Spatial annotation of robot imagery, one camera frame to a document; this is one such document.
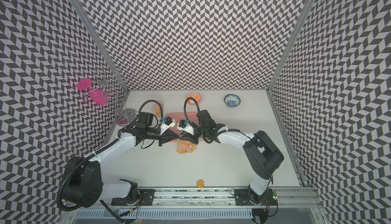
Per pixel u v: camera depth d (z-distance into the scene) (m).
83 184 0.41
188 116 0.72
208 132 0.68
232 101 1.08
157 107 0.99
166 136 0.72
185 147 0.82
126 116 1.01
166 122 0.70
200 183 0.77
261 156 0.46
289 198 0.75
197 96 1.11
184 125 0.71
